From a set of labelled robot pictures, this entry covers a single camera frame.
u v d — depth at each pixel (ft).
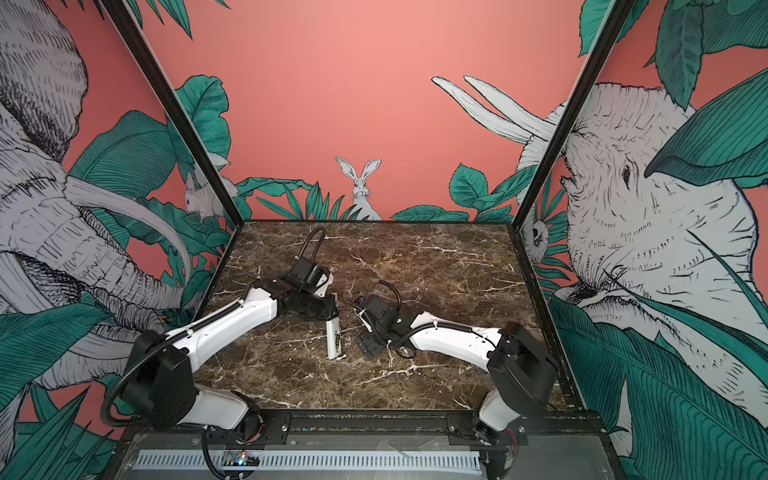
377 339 2.00
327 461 2.30
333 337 2.69
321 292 2.50
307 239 3.79
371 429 2.46
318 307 2.40
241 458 2.30
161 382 1.36
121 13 2.27
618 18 2.27
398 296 3.30
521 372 1.42
